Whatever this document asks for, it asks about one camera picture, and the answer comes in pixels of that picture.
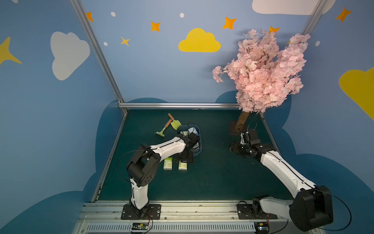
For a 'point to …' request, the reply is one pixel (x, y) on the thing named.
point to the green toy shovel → (175, 123)
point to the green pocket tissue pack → (168, 163)
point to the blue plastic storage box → (185, 128)
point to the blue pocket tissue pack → (192, 129)
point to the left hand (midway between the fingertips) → (185, 159)
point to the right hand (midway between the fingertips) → (234, 146)
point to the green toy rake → (161, 132)
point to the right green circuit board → (262, 227)
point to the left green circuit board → (140, 226)
